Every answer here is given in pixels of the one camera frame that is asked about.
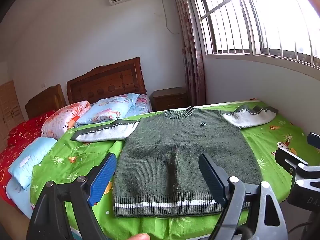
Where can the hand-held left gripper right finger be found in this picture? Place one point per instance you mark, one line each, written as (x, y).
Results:
(212, 177)

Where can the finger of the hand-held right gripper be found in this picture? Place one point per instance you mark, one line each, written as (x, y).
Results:
(290, 161)
(314, 140)

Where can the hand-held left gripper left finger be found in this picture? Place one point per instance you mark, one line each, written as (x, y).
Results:
(102, 177)

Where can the green knit sweater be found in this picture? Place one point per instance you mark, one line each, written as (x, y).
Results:
(175, 150)

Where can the person's left hand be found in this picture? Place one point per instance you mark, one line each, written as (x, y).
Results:
(137, 237)

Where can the green cartoon print bed sheet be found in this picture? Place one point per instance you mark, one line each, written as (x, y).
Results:
(262, 142)

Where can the light blue floral pillow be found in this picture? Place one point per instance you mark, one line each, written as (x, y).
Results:
(112, 110)

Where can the pink floral pillow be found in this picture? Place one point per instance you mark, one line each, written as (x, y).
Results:
(62, 120)

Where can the wooden nightstand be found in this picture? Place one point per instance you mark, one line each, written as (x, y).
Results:
(170, 98)

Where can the red patterned blanket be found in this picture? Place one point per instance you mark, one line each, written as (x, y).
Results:
(22, 130)

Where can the small wooden headboard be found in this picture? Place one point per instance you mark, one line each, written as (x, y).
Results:
(46, 101)

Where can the large carved wooden headboard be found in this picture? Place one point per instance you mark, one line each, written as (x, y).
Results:
(107, 80)

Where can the wooden wardrobe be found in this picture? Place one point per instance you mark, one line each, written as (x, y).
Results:
(10, 105)

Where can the floral curtain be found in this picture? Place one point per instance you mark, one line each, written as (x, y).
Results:
(192, 55)

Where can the barred window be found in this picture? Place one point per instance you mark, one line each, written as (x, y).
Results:
(250, 17)

